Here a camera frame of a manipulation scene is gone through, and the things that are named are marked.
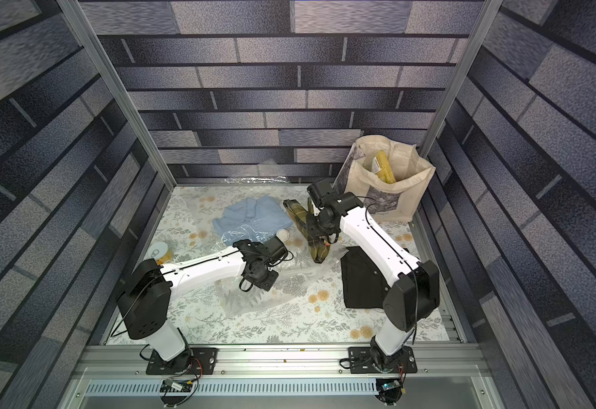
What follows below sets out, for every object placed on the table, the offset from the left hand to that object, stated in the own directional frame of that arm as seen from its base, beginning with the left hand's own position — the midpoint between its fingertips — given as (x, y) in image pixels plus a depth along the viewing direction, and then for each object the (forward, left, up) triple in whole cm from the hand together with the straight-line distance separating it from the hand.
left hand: (268, 280), depth 85 cm
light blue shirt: (+28, +11, -3) cm, 30 cm away
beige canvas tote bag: (+32, -31, +21) cm, 49 cm away
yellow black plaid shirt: (+5, -17, +12) cm, 21 cm away
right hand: (+13, -16, +14) cm, 25 cm away
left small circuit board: (-29, +24, -6) cm, 38 cm away
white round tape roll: (+11, +43, 0) cm, 44 cm away
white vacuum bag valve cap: (+21, -4, -4) cm, 22 cm away
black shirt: (0, -33, -4) cm, 34 cm away
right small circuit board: (-30, -37, -9) cm, 49 cm away
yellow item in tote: (+36, -43, +17) cm, 59 cm away
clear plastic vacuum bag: (+1, -7, +20) cm, 21 cm away
